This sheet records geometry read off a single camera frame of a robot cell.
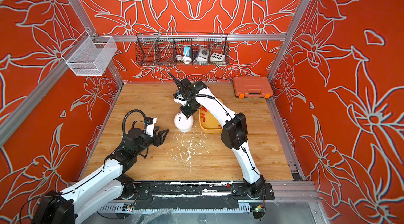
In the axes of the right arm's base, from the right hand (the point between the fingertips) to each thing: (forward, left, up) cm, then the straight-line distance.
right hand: (183, 114), depth 85 cm
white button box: (+32, -19, +15) cm, 40 cm away
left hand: (-7, +10, -2) cm, 13 cm away
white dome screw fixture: (-3, 0, -6) cm, 7 cm away
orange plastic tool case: (+34, -48, -12) cm, 60 cm away
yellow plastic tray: (+3, -14, -13) cm, 20 cm away
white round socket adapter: (+30, -11, +18) cm, 37 cm away
